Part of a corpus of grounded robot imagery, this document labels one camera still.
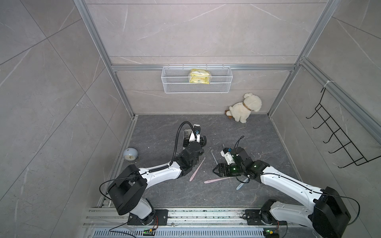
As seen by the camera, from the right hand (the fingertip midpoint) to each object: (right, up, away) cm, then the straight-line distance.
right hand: (218, 171), depth 80 cm
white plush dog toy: (+22, +36, +30) cm, 52 cm away
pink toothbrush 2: (-1, -7, +6) cm, 9 cm away
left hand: (-13, +23, -1) cm, 26 cm away
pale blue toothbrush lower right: (+14, -9, +4) cm, 17 cm away
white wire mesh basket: (-25, +55, +16) cm, 63 cm away
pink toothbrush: (-12, -3, +10) cm, 16 cm away
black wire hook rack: (+55, +19, -14) cm, 59 cm away
